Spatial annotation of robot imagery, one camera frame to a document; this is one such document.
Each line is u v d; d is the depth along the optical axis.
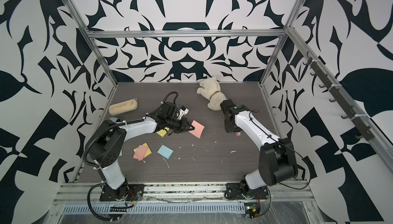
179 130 0.80
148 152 0.87
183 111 0.85
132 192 0.73
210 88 1.04
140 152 0.87
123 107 1.01
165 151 0.87
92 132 1.01
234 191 0.74
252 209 0.71
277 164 0.43
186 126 0.83
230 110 0.64
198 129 0.89
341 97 0.55
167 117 0.75
